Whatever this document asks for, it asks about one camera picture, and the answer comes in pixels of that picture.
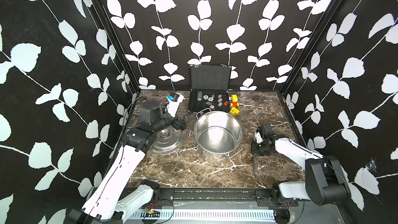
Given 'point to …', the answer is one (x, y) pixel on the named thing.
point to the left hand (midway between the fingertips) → (187, 108)
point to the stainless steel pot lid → (167, 141)
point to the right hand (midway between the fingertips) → (251, 147)
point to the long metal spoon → (255, 166)
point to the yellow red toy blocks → (234, 110)
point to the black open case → (210, 85)
